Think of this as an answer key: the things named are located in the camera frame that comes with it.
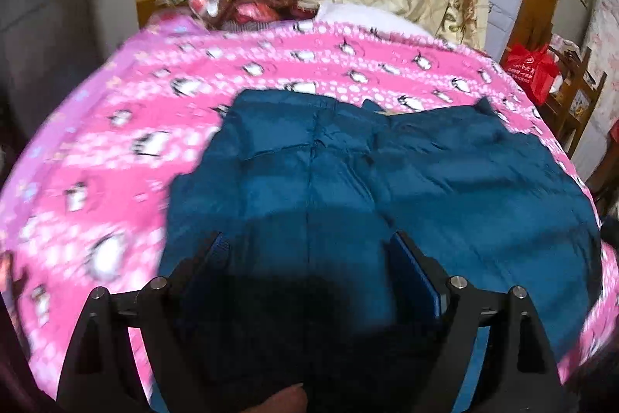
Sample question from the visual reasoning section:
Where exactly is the teal puffer jacket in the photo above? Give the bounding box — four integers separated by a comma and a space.
155, 89, 603, 413

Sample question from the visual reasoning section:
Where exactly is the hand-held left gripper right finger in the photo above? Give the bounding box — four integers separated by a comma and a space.
389, 231, 569, 413

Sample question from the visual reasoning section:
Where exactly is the person's left hand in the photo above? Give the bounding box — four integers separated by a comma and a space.
261, 384, 309, 413

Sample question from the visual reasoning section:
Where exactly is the wooden chair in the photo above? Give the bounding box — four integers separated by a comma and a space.
546, 45, 606, 158

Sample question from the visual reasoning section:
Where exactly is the grey refrigerator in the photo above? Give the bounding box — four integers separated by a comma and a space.
0, 0, 142, 105

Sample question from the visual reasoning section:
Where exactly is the pink floral hanging quilt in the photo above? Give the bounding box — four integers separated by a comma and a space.
587, 0, 619, 115

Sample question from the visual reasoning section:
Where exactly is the pink penguin print blanket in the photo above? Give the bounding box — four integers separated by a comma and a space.
0, 16, 619, 391

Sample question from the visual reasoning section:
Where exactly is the red shopping bag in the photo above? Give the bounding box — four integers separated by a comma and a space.
505, 44, 558, 105

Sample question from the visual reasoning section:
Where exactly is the white pillow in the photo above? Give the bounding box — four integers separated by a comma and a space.
316, 3, 437, 37

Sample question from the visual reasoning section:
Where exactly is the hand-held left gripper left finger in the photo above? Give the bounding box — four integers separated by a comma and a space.
55, 231, 229, 413

